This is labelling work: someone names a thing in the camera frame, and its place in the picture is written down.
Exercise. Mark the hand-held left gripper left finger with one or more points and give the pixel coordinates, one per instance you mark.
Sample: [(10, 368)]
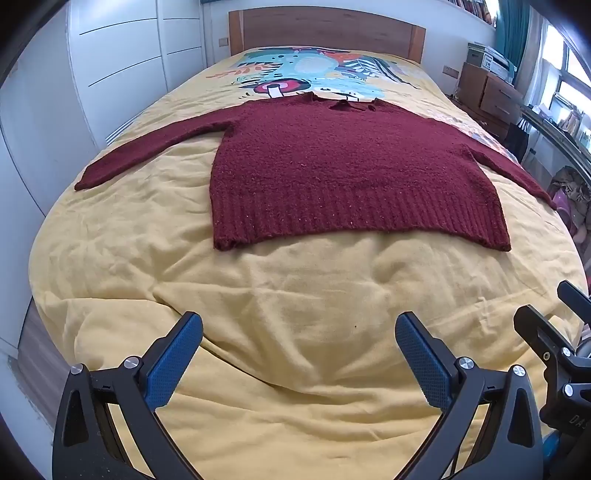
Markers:
[(171, 364)]

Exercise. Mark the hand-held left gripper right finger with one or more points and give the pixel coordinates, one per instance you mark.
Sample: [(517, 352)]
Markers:
[(425, 364)]

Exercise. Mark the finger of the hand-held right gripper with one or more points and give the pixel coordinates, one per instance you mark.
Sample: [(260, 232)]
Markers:
[(545, 334), (577, 297)]

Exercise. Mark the dark red knit sweater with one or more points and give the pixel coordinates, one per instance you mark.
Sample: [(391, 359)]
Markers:
[(346, 175)]

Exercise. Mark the pile of clothes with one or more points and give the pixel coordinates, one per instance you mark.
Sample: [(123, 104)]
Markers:
[(572, 194)]

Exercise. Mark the yellow printed bedspread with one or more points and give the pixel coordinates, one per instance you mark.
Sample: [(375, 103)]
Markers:
[(295, 295)]

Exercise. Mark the glass-edged desk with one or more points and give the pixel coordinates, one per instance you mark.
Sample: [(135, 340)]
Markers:
[(554, 129)]

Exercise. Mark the black bag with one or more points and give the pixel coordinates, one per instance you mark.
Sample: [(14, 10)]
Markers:
[(516, 138)]

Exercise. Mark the wooden nightstand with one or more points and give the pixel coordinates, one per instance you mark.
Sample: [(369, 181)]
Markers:
[(494, 99)]

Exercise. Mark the large window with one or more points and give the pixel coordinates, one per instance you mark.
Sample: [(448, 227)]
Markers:
[(570, 69)]

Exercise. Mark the teal curtain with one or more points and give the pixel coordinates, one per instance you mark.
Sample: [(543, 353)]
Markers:
[(510, 27)]

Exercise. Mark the white wardrobe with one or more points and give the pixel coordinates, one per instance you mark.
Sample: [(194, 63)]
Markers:
[(115, 69)]

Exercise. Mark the row of books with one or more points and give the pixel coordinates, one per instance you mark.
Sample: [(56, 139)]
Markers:
[(471, 7)]

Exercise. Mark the wooden headboard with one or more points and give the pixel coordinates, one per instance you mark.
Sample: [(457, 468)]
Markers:
[(323, 27)]

